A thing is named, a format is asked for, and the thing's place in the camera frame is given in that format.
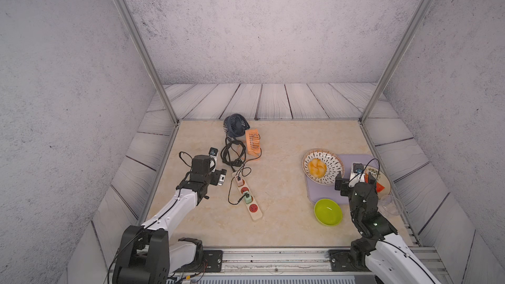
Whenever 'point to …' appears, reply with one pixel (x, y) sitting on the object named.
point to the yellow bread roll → (317, 167)
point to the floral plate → (381, 178)
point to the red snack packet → (378, 187)
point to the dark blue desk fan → (235, 125)
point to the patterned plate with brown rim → (333, 162)
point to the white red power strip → (253, 206)
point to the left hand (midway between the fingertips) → (214, 167)
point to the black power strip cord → (233, 153)
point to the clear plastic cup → (391, 205)
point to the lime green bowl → (327, 212)
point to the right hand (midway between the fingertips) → (354, 173)
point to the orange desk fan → (252, 141)
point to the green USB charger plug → (248, 200)
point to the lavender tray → (316, 192)
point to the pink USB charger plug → (239, 181)
